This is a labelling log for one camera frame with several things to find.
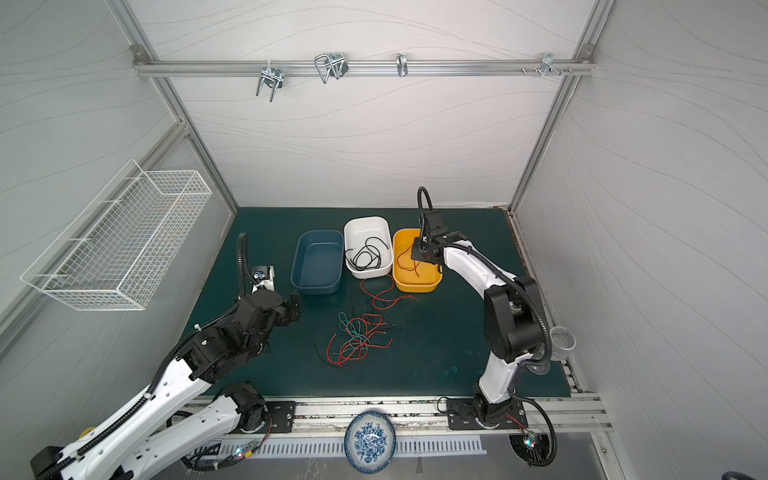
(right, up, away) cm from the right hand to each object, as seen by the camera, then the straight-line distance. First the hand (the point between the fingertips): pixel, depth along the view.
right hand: (426, 243), depth 94 cm
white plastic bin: (-24, +4, +16) cm, 29 cm away
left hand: (-39, -11, -19) cm, 45 cm away
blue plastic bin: (-37, -7, +7) cm, 38 cm away
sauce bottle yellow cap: (-70, -35, -38) cm, 87 cm away
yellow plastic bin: (-4, -11, +7) cm, 14 cm away
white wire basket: (-75, -2, -26) cm, 79 cm away
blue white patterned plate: (-17, -47, -24) cm, 55 cm away
